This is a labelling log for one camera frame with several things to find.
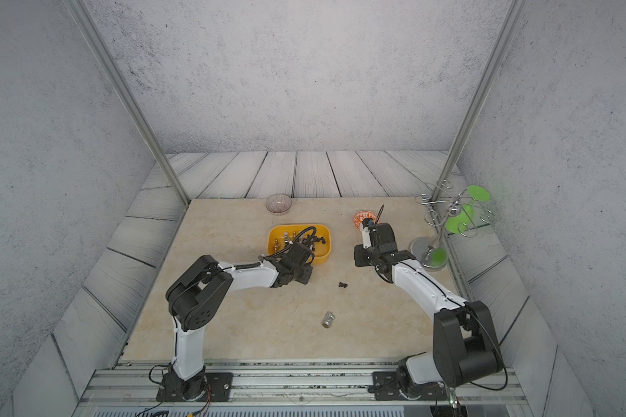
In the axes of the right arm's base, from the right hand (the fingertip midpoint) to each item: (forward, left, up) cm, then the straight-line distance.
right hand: (361, 249), depth 89 cm
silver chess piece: (+13, +28, -10) cm, 33 cm away
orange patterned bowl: (+23, -2, -9) cm, 25 cm away
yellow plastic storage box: (+14, +31, -11) cm, 35 cm away
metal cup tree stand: (+5, -28, +14) cm, 32 cm away
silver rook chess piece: (-18, +11, -12) cm, 25 cm away
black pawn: (+11, +13, -11) cm, 20 cm away
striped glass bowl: (+32, +33, -10) cm, 47 cm away
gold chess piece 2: (+13, +25, -8) cm, 29 cm away
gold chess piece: (+9, +31, -11) cm, 34 cm away
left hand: (-1, +18, -12) cm, 22 cm away
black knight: (-7, +5, -12) cm, 15 cm away
